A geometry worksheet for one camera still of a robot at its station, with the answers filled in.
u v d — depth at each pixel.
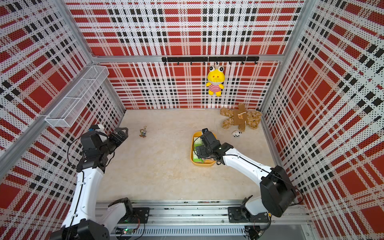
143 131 1.08
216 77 0.91
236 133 1.04
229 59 0.88
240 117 1.07
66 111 0.70
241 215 0.65
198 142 0.96
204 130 0.76
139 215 0.73
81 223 0.38
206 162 0.88
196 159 0.88
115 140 0.67
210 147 0.64
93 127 0.66
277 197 0.42
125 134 0.70
